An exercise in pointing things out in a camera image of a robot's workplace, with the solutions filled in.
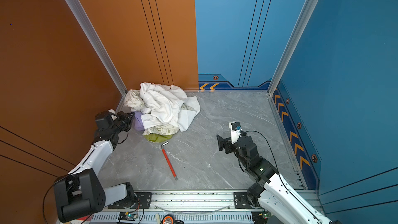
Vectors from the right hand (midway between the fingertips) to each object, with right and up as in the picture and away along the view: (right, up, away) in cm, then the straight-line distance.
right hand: (224, 133), depth 75 cm
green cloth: (-39, -6, +17) cm, 43 cm away
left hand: (-48, +11, +9) cm, 50 cm away
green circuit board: (-45, -37, -4) cm, 59 cm away
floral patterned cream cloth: (-49, +17, +10) cm, 53 cm away
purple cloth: (-47, +5, +10) cm, 48 cm away
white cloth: (-33, +13, +19) cm, 40 cm away
